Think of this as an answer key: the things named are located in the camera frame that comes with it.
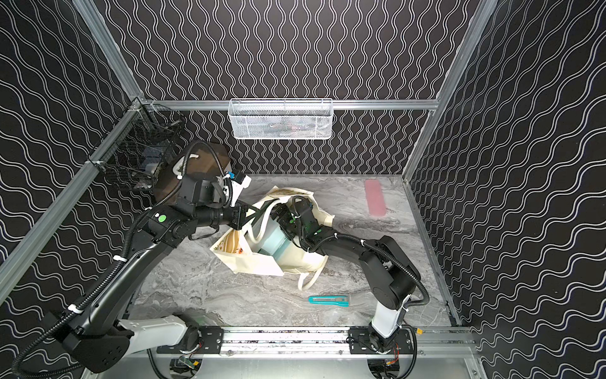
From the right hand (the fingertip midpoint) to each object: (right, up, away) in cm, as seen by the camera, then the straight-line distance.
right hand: (272, 215), depth 87 cm
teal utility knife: (+24, -29, -5) cm, 38 cm away
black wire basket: (-55, +23, +5) cm, 60 cm away
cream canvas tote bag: (-12, -15, -3) cm, 19 cm away
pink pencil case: (+45, +8, +24) cm, 51 cm away
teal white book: (-1, -7, -6) cm, 9 cm away
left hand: (-1, +4, -21) cm, 21 cm away
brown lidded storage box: (-34, +24, +23) cm, 47 cm away
